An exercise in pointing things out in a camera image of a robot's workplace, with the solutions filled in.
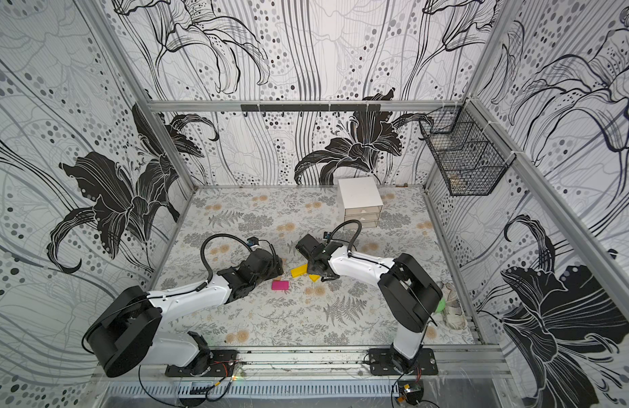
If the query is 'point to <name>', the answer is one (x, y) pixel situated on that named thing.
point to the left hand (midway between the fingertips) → (277, 268)
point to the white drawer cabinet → (362, 200)
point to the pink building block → (280, 285)
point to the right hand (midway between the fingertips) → (322, 265)
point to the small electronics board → (412, 389)
